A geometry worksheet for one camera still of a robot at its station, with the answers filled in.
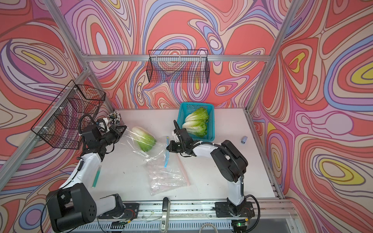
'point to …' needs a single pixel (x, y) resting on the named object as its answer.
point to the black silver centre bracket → (166, 215)
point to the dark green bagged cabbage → (145, 140)
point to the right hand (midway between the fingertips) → (168, 151)
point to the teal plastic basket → (210, 135)
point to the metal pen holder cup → (114, 117)
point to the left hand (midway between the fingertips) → (127, 126)
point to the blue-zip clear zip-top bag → (158, 153)
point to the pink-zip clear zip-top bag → (165, 173)
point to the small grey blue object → (244, 139)
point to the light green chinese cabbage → (199, 118)
